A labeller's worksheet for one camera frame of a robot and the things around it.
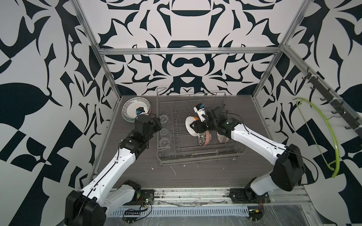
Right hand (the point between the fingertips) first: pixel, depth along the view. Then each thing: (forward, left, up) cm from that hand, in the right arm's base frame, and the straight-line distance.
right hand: (194, 121), depth 82 cm
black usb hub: (-42, +33, -21) cm, 57 cm away
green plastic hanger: (-27, -56, +5) cm, 63 cm away
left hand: (0, +19, +5) cm, 20 cm away
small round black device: (-43, -29, -21) cm, 56 cm away
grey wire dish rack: (-10, +6, -16) cm, 19 cm away
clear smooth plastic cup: (+5, +19, -5) cm, 20 cm away
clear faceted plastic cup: (-10, +17, -6) cm, 21 cm away
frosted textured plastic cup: (-1, +19, -10) cm, 21 cm away
